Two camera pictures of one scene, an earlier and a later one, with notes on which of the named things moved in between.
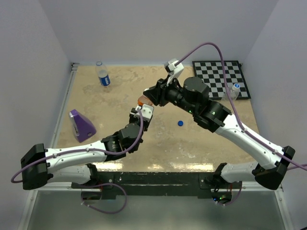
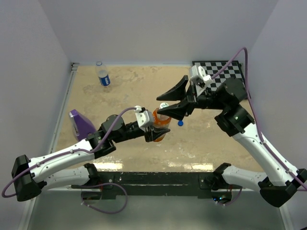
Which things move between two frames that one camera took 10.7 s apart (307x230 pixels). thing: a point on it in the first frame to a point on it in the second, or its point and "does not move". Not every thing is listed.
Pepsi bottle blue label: [105, 81] does not move
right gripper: [158, 93] to [184, 108]
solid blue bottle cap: [180, 123] does not move
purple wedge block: [82, 128] does not move
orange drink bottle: [143, 99] to [160, 121]
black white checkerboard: [212, 72] does not move
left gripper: [131, 115] to [152, 134]
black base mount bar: [157, 185] does not move
